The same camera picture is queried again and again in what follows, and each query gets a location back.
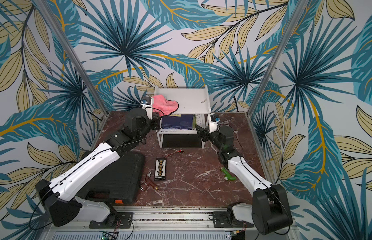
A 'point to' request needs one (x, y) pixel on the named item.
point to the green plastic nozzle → (228, 176)
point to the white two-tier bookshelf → (192, 100)
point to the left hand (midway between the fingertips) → (157, 114)
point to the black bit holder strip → (160, 169)
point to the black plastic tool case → (122, 182)
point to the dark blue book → (177, 121)
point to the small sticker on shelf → (203, 101)
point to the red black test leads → (177, 151)
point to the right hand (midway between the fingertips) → (202, 123)
